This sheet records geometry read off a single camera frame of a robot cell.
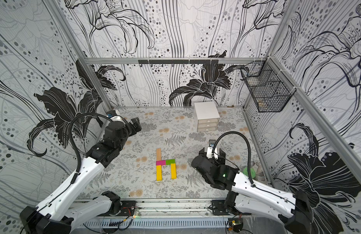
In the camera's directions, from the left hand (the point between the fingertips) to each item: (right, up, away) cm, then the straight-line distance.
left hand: (134, 124), depth 75 cm
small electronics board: (+53, -49, -5) cm, 72 cm away
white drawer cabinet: (+42, +5, +20) cm, 47 cm away
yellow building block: (+12, -30, +9) cm, 33 cm away
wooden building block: (+10, -20, +17) cm, 28 cm away
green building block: (+17, -24, +15) cm, 33 cm away
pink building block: (+13, -24, +13) cm, 30 cm away
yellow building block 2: (+20, -29, +11) cm, 36 cm away
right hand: (+41, -14, +1) cm, 43 cm away
